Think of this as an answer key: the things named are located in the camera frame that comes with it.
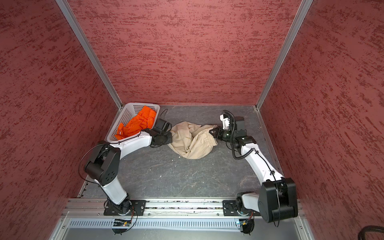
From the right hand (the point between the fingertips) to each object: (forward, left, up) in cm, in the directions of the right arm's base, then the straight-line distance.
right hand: (208, 134), depth 81 cm
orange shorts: (+23, +45, -15) cm, 52 cm away
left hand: (+4, +24, -14) cm, 28 cm away
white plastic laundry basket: (+28, +57, -10) cm, 65 cm away
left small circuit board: (-37, +46, -21) cm, 63 cm away
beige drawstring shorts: (0, +9, -7) cm, 11 cm away
